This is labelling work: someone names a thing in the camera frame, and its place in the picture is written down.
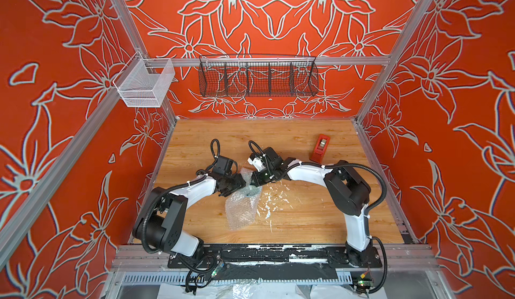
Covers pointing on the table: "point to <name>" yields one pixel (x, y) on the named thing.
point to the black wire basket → (220, 76)
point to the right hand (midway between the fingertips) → (248, 179)
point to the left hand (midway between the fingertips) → (242, 183)
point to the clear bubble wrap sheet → (241, 208)
